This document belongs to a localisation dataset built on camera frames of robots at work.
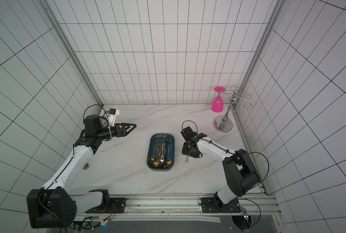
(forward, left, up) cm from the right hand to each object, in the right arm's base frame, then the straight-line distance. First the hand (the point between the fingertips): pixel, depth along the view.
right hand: (182, 153), depth 89 cm
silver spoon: (-3, +13, -2) cm, 13 cm away
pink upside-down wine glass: (+31, -23, +12) cm, 41 cm away
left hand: (+3, +28, +21) cm, 35 cm away
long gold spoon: (-7, +15, 0) cm, 16 cm away
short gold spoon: (-5, +18, -1) cm, 19 cm away
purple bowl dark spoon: (-9, +10, 0) cm, 13 cm away
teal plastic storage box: (+12, +16, -3) cm, 20 cm away
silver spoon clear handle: (-4, -3, -2) cm, 5 cm away
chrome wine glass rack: (+27, -29, -3) cm, 40 cm away
